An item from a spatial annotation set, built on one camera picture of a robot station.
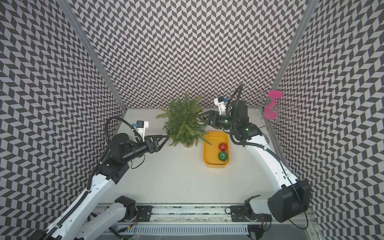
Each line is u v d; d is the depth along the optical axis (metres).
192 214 0.74
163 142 0.63
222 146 0.91
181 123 0.75
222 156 0.88
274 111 0.75
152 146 0.60
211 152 0.93
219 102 0.64
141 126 0.62
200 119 0.67
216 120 0.61
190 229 0.69
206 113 0.62
